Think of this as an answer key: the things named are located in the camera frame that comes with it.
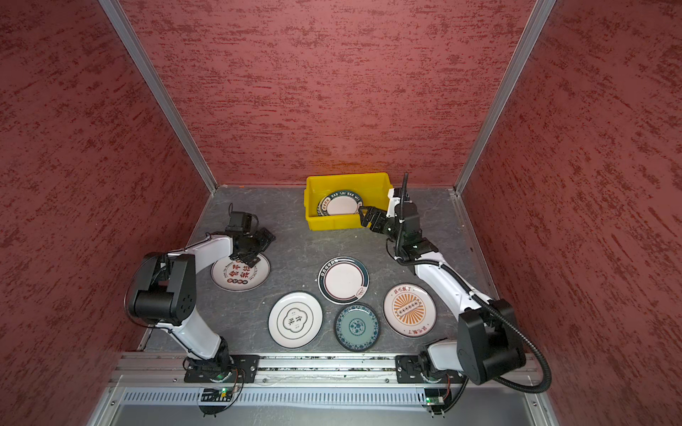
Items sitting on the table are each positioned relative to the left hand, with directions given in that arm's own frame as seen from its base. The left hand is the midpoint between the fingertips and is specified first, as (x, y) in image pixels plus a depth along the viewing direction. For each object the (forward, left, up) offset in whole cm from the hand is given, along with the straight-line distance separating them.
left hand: (270, 250), depth 97 cm
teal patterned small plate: (-27, -32, -2) cm, 42 cm away
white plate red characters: (-11, +10, +1) cm, 15 cm away
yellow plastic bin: (+35, -40, -2) cm, 54 cm away
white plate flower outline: (-24, -12, -2) cm, 27 cm away
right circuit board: (-45, -53, -3) cm, 70 cm away
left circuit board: (-44, +7, -4) cm, 45 cm away
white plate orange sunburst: (-21, -50, -2) cm, 54 cm away
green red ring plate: (-11, -27, -3) cm, 30 cm away
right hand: (+2, -36, +19) cm, 40 cm away
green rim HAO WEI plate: (+25, -25, -1) cm, 35 cm away
